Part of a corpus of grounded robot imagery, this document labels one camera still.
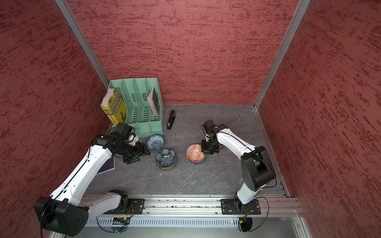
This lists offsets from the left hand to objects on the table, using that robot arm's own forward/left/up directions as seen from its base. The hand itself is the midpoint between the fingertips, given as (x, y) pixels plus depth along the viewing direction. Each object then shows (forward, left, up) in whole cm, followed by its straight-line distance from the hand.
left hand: (144, 159), depth 74 cm
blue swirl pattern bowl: (+4, -28, -14) cm, 31 cm away
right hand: (+7, -32, -9) cm, 34 cm away
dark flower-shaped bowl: (+5, -9, -10) cm, 14 cm away
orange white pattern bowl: (+9, -26, -12) cm, 30 cm away
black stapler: (+38, -8, -14) cm, 41 cm away
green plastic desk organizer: (+55, +16, -8) cm, 58 cm away
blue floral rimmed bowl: (+19, +1, -15) cm, 24 cm away
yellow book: (+33, +26, +4) cm, 42 cm away
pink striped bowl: (-1, -11, -9) cm, 15 cm away
